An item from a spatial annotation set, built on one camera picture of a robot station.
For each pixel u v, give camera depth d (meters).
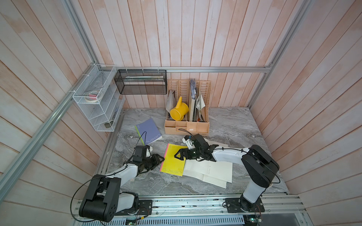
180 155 0.78
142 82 1.07
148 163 0.76
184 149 0.79
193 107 0.90
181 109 0.97
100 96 0.75
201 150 0.71
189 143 0.80
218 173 0.85
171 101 1.01
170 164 0.89
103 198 0.42
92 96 0.73
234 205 0.71
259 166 0.48
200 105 0.98
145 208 0.73
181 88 1.10
